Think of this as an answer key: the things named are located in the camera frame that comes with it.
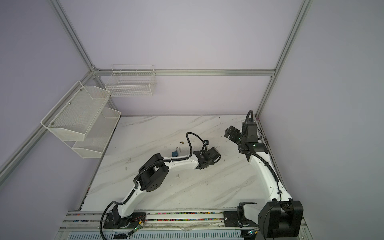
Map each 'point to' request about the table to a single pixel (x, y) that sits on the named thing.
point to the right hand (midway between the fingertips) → (231, 131)
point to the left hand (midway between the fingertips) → (208, 157)
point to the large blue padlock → (175, 153)
